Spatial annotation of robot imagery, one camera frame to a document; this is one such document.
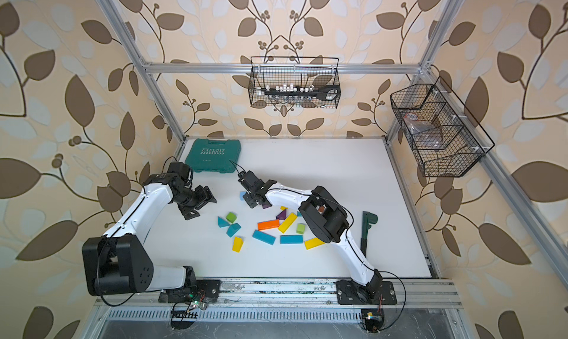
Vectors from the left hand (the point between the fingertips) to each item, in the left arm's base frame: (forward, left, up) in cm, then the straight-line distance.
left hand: (209, 203), depth 84 cm
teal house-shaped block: (+1, -35, -11) cm, 36 cm away
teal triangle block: (-3, -3, -11) cm, 12 cm away
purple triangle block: (+4, -20, -10) cm, 23 cm away
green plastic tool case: (+30, +8, -7) cm, 32 cm away
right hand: (+10, -15, -10) cm, 21 cm away
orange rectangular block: (-4, -22, -11) cm, 25 cm away
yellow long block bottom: (-11, -40, -10) cm, 43 cm away
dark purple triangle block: (0, -28, -10) cm, 29 cm away
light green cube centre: (-5, -35, -11) cm, 37 cm away
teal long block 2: (-9, -31, -12) cm, 35 cm away
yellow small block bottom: (-12, -11, -11) cm, 19 cm away
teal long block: (-8, -21, -12) cm, 25 cm away
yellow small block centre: (+3, -28, -10) cm, 30 cm away
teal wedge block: (-6, -8, -11) cm, 15 cm away
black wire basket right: (+11, -83, +24) cm, 87 cm away
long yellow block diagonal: (-2, -30, -11) cm, 32 cm away
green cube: (-1, -7, -10) cm, 12 cm away
